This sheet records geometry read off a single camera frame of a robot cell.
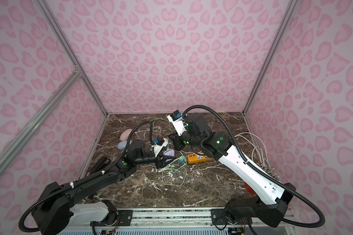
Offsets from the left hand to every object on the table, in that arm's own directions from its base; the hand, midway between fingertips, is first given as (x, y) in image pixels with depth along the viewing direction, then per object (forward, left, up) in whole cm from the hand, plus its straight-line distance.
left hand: (174, 155), depth 73 cm
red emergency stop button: (-11, -41, -20) cm, 47 cm away
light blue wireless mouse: (+19, +38, -21) cm, 47 cm away
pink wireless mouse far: (+26, +37, -18) cm, 49 cm away
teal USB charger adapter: (+5, -3, -18) cm, 19 cm away
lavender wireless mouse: (-1, +3, +4) cm, 5 cm away
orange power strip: (+7, -11, -18) cm, 22 cm away
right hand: (+2, +2, +13) cm, 13 cm away
